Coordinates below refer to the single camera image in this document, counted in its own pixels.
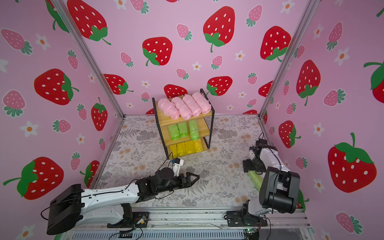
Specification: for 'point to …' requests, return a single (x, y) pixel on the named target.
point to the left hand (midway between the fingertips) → (197, 179)
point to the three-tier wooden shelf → (183, 137)
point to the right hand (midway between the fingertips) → (257, 172)
